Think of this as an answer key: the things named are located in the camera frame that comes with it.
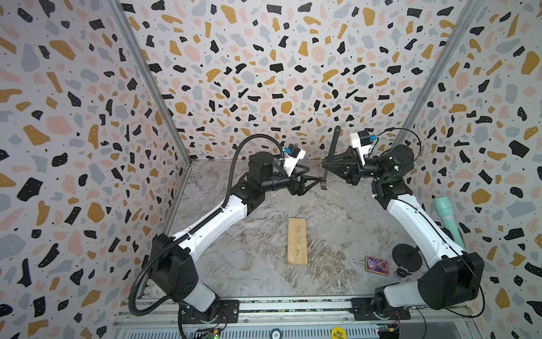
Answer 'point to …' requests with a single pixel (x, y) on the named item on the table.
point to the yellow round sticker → (338, 332)
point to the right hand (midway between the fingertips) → (327, 169)
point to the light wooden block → (297, 242)
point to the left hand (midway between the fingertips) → (319, 175)
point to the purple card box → (377, 265)
